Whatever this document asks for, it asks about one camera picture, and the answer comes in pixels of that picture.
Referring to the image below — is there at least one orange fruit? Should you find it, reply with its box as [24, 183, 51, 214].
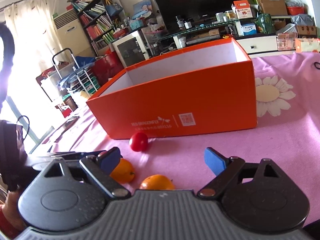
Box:
[110, 158, 135, 184]
[139, 174, 175, 190]

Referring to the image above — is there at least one red cherry tomato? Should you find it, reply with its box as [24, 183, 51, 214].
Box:
[129, 132, 148, 152]

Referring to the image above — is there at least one pink floral tablecloth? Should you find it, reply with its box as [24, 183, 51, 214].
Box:
[36, 53, 319, 223]

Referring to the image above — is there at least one orange cardboard box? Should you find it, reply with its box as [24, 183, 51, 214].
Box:
[87, 38, 257, 139]

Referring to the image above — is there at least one beige standing air conditioner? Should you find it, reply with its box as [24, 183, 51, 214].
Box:
[53, 9, 95, 57]

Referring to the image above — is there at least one white glass door cabinet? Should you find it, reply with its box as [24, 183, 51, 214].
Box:
[112, 29, 152, 68]

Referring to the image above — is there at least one white television stand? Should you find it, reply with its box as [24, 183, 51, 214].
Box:
[160, 18, 296, 57]

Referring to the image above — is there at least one orange white medicine box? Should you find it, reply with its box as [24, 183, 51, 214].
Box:
[232, 0, 253, 19]

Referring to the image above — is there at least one black bookshelf with books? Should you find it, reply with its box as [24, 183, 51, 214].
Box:
[68, 0, 123, 56]

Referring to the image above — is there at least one brown cardboard box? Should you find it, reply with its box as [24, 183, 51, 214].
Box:
[257, 0, 288, 16]

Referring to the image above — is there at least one wire rack trolley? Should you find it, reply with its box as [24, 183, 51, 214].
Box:
[52, 48, 100, 97]

